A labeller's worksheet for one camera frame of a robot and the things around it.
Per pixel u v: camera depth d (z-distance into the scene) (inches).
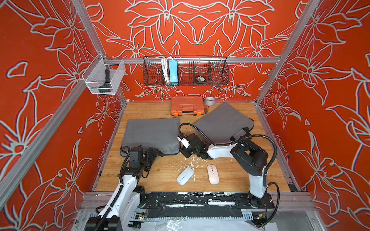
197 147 28.6
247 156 19.7
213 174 31.3
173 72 35.4
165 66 34.7
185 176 31.3
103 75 36.2
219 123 40.5
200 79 37.7
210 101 45.2
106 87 31.5
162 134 39.2
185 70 38.4
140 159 26.8
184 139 31.9
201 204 28.7
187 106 44.5
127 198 20.4
